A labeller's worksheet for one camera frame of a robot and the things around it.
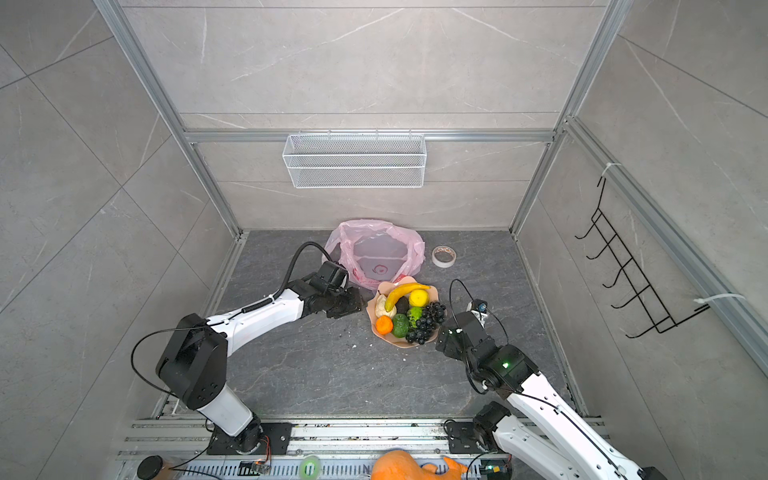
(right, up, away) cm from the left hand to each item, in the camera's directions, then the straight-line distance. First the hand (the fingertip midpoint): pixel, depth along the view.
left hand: (364, 299), depth 88 cm
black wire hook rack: (+63, +3, -26) cm, 69 cm away
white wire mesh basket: (-4, +46, +13) cm, 48 cm away
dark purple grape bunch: (+20, -4, -2) cm, 21 cm away
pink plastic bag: (+2, +15, +24) cm, 28 cm away
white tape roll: (+29, +15, +27) cm, 42 cm away
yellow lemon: (+17, 0, +5) cm, 18 cm away
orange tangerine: (+6, -7, -2) cm, 10 cm away
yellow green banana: (+12, +2, +7) cm, 14 cm away
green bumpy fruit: (+15, -5, +1) cm, 16 cm away
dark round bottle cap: (-43, -32, -26) cm, 59 cm away
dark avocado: (+12, -3, +7) cm, 14 cm away
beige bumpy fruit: (+5, -3, +2) cm, 6 cm away
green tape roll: (-11, -37, -16) cm, 42 cm away
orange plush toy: (+9, -33, -24) cm, 42 cm away
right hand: (+25, -8, -10) cm, 28 cm away
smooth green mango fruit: (+11, -8, -2) cm, 13 cm away
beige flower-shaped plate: (+3, -7, +2) cm, 7 cm away
